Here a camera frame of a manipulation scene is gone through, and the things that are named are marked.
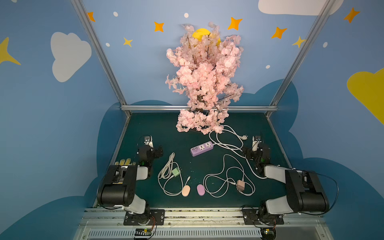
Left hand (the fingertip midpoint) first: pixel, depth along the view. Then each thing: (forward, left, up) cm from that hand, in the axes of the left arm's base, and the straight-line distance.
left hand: (153, 143), depth 94 cm
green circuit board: (-46, -2, -10) cm, 47 cm away
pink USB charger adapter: (-23, -53, -4) cm, 58 cm away
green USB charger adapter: (-16, -16, -5) cm, 23 cm away
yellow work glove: (-10, +19, -7) cm, 22 cm away
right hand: (+1, -65, -1) cm, 65 cm away
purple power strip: (0, -31, -5) cm, 32 cm away
